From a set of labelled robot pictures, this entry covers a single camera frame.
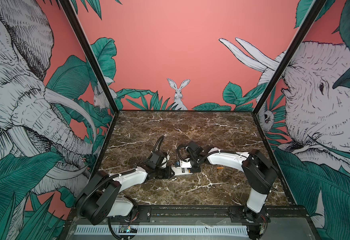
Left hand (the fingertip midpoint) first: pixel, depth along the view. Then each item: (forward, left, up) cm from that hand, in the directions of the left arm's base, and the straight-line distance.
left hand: (174, 172), depth 86 cm
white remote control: (+2, -6, -1) cm, 6 cm away
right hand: (+4, -7, 0) cm, 9 cm away
